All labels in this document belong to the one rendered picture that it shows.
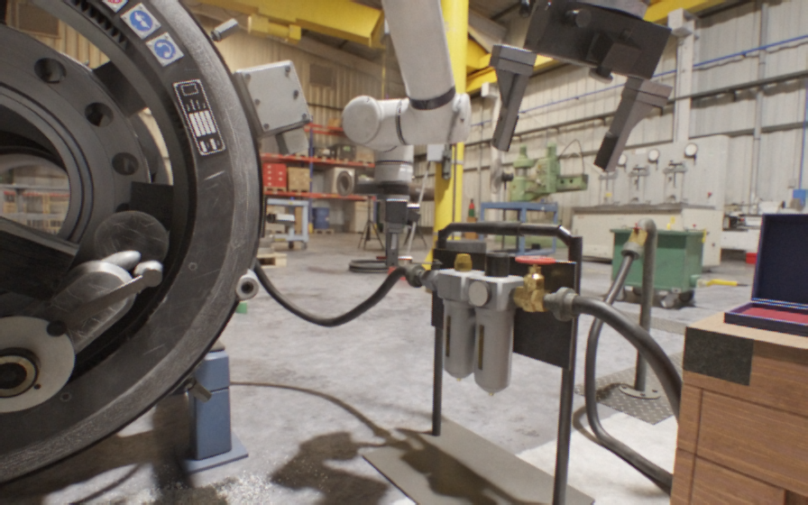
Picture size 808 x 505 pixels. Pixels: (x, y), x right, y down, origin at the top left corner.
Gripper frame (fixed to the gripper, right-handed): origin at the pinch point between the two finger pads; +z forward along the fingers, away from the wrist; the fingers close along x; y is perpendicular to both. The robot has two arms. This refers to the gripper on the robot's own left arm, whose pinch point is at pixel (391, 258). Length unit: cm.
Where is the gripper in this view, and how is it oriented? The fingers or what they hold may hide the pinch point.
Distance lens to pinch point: 95.4
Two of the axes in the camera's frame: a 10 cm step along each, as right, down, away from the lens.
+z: -0.2, 10.0, 0.8
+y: 9.9, 0.1, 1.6
